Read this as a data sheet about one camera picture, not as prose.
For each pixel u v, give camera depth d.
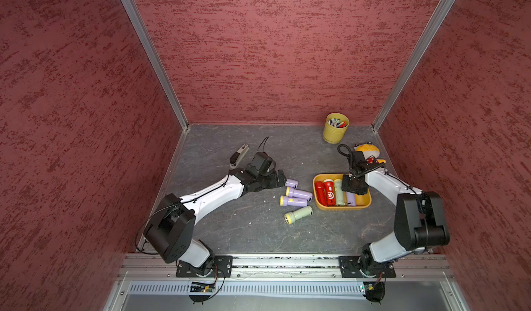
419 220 0.93
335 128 1.03
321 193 0.90
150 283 0.71
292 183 0.94
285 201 0.87
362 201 0.92
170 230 0.43
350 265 0.74
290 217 0.83
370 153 1.00
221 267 0.74
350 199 0.89
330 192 0.90
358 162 0.75
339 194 0.90
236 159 1.00
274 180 0.76
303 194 0.90
